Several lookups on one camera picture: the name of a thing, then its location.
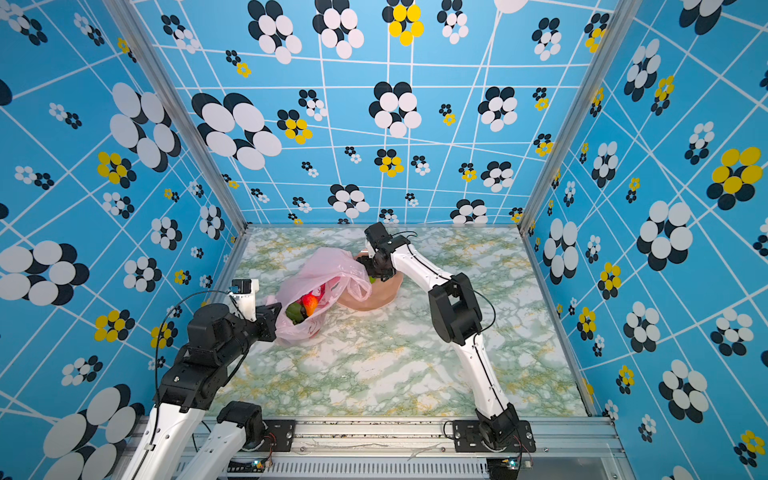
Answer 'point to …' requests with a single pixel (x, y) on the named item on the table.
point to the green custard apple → (372, 280)
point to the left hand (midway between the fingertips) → (281, 304)
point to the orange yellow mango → (310, 303)
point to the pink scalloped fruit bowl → (382, 292)
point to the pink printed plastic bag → (343, 275)
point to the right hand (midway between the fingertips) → (368, 271)
